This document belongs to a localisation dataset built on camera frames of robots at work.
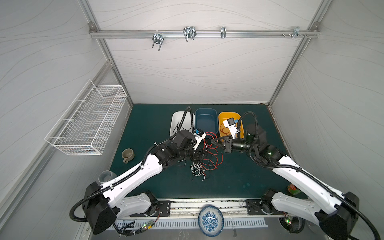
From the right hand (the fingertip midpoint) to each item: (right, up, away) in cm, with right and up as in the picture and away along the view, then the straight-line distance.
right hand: (214, 137), depth 67 cm
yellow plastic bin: (+11, +3, -6) cm, 13 cm away
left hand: (-3, -7, +6) cm, 10 cm away
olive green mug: (-50, -14, +23) cm, 57 cm away
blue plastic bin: (0, +8, +44) cm, 44 cm away
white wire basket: (-60, +4, +1) cm, 60 cm away
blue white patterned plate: (-1, -41, +3) cm, 41 cm away
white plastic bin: (-15, +5, +38) cm, 41 cm away
